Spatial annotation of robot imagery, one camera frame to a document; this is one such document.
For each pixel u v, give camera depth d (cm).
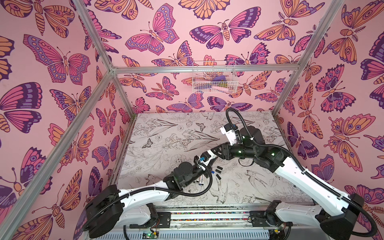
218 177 88
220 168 92
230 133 62
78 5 68
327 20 73
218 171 90
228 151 58
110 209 41
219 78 95
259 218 74
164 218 73
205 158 58
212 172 90
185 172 55
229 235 70
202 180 86
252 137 49
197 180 75
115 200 42
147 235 72
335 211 39
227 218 75
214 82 92
